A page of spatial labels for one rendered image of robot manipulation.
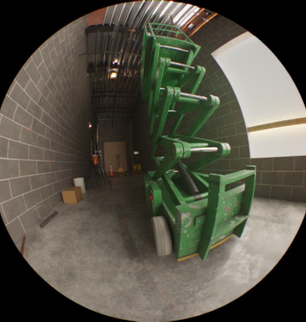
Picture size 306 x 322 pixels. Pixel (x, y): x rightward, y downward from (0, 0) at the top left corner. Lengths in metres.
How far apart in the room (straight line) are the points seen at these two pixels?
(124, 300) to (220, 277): 0.53
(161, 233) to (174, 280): 0.35
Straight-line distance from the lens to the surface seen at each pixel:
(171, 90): 0.73
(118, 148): 8.26
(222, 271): 0.80
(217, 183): 0.39
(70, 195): 2.07
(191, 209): 0.45
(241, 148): 1.87
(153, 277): 0.74
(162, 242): 0.62
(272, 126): 1.92
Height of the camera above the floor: 0.68
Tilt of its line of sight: level
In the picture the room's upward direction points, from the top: 4 degrees counter-clockwise
